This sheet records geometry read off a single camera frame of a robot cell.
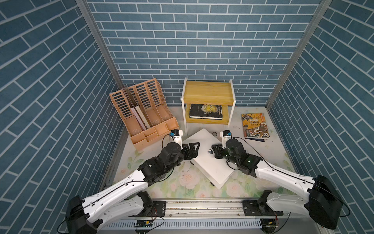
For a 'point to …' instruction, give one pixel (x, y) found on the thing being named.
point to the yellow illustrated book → (254, 125)
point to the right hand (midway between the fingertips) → (212, 147)
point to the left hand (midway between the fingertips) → (199, 146)
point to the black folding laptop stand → (211, 166)
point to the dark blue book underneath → (256, 139)
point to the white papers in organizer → (142, 122)
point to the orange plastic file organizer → (145, 110)
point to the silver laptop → (206, 139)
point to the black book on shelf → (203, 111)
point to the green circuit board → (143, 224)
